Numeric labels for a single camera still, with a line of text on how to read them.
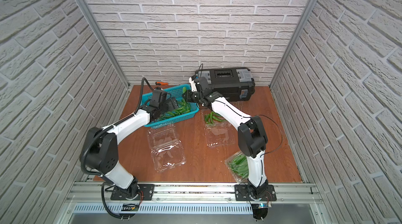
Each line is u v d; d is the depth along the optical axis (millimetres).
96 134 461
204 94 683
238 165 793
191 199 730
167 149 854
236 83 976
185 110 1029
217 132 944
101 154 452
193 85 793
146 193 729
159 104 702
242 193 737
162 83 1212
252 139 508
